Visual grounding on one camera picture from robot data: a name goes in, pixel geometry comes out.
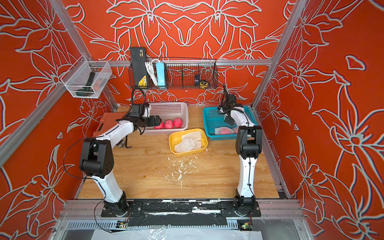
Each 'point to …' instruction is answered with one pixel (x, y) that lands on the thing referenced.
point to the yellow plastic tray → (175, 136)
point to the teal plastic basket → (213, 118)
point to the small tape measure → (203, 84)
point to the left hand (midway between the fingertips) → (155, 119)
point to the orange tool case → (108, 121)
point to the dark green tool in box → (87, 90)
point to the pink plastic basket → (168, 111)
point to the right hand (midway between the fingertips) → (235, 113)
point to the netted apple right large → (226, 131)
